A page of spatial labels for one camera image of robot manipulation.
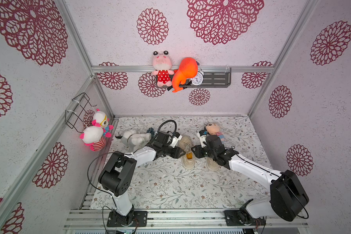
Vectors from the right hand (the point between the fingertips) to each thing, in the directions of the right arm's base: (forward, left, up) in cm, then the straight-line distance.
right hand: (193, 146), depth 85 cm
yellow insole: (-1, +2, -9) cm, 10 cm away
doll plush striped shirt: (+20, -16, -7) cm, 26 cm away
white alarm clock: (+35, -3, +22) cm, 41 cm away
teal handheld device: (+15, +28, -4) cm, 32 cm away
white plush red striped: (+2, +59, +6) cm, 59 cm away
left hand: (0, +6, -6) cm, 9 cm away
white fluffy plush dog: (+4, +34, +1) cm, 35 cm away
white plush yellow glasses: (+16, +59, +6) cm, 61 cm away
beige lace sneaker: (+10, +4, -11) cm, 15 cm away
